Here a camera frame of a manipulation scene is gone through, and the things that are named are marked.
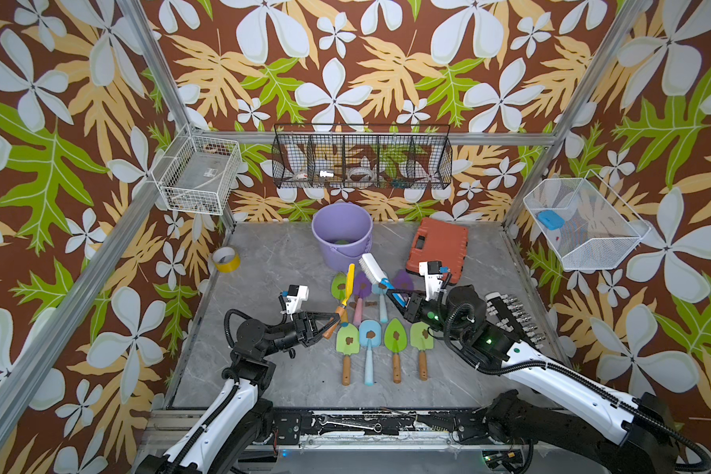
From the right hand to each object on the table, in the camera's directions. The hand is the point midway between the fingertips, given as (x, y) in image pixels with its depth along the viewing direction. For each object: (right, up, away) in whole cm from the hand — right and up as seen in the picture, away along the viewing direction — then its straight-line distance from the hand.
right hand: (386, 293), depth 70 cm
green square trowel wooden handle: (-10, -18, +18) cm, 27 cm away
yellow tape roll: (-56, +7, +40) cm, 69 cm away
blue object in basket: (+51, +20, +16) cm, 57 cm away
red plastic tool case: (+23, +14, +37) cm, 46 cm away
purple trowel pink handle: (-5, -3, +31) cm, 31 cm away
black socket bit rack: (+43, -10, +24) cm, 50 cm away
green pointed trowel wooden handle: (+5, -17, +20) cm, 27 cm away
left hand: (-11, -6, -3) cm, 13 cm away
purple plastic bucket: (-12, +18, +45) cm, 49 cm away
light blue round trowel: (-3, -16, +20) cm, 26 cm away
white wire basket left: (-55, +33, +16) cm, 66 cm away
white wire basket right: (+58, +18, +12) cm, 62 cm away
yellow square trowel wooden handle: (-9, +4, 0) cm, 9 cm away
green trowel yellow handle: (-13, -2, +32) cm, 35 cm away
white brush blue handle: (-2, +4, +3) cm, 5 cm away
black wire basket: (-5, +42, +26) cm, 50 cm away
